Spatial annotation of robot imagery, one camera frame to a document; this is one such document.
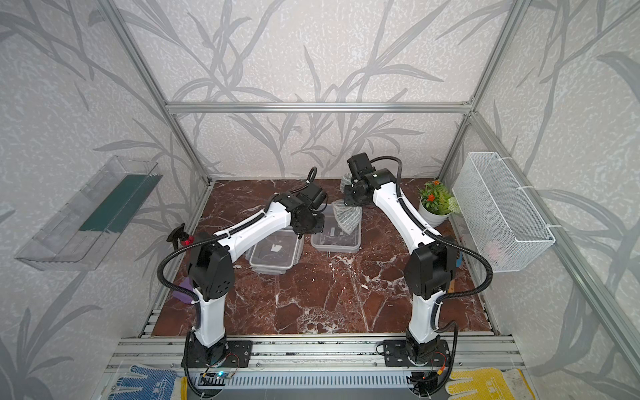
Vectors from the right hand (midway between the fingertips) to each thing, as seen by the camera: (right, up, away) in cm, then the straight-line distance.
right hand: (351, 196), depth 88 cm
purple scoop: (-58, -34, -3) cm, 68 cm away
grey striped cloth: (-1, -7, -5) cm, 9 cm away
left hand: (-11, -12, +2) cm, 17 cm away
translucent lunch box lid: (-29, -22, +8) cm, 37 cm away
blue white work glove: (-55, -53, -19) cm, 79 cm away
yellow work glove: (+38, -53, -18) cm, 68 cm away
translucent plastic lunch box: (-6, -17, +11) cm, 21 cm away
